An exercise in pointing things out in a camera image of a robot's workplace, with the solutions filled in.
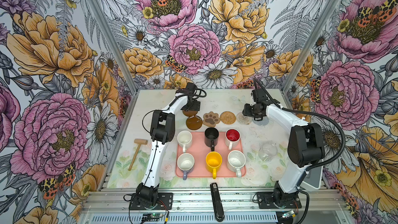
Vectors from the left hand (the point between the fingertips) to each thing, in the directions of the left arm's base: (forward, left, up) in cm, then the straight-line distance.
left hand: (190, 110), depth 107 cm
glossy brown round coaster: (-9, -2, -2) cm, 9 cm away
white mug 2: (-35, -26, 0) cm, 43 cm away
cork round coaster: (-5, -25, -1) cm, 26 cm away
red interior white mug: (-21, -26, 0) cm, 33 cm away
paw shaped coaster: (-6, -14, -2) cm, 15 cm away
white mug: (-23, +2, +3) cm, 23 cm away
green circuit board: (-59, +16, -2) cm, 61 cm away
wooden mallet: (-23, +29, 0) cm, 37 cm away
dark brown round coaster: (-1, 0, -2) cm, 2 cm away
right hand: (-11, -35, +8) cm, 37 cm away
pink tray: (-28, -6, 0) cm, 29 cm away
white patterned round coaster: (-7, -36, -2) cm, 36 cm away
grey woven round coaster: (-10, -47, -1) cm, 48 cm away
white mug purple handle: (-35, +1, 0) cm, 35 cm away
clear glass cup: (-30, -45, 0) cm, 54 cm away
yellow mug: (-35, -14, 0) cm, 37 cm away
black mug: (-20, -13, +3) cm, 25 cm away
